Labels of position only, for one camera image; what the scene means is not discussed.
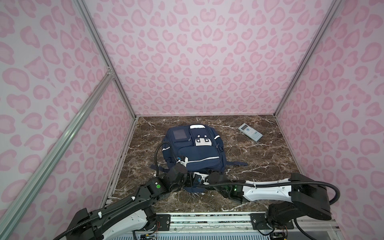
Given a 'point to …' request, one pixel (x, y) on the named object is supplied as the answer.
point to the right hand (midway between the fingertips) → (205, 171)
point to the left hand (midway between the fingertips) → (197, 176)
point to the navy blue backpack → (199, 148)
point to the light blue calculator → (250, 132)
